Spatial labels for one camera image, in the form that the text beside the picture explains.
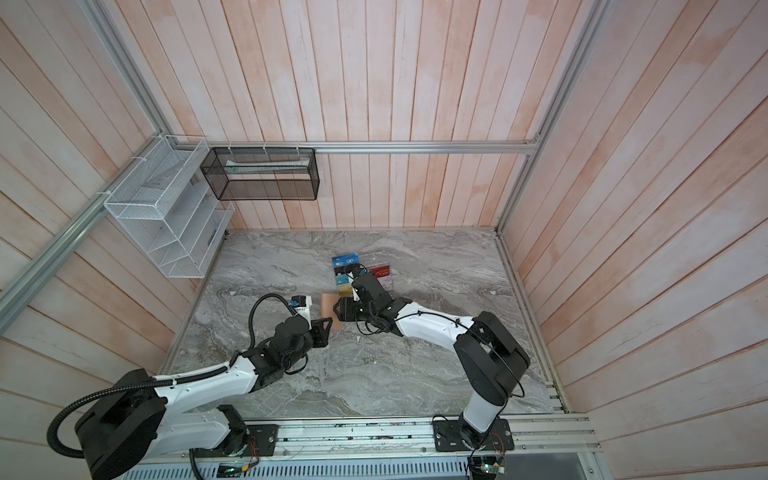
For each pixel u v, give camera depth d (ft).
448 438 2.39
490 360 1.50
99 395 1.32
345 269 3.21
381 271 3.31
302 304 2.46
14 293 1.68
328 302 2.75
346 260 3.22
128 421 1.35
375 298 2.21
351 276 2.68
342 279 3.23
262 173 3.45
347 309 2.50
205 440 1.89
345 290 3.24
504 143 3.15
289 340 2.09
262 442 2.40
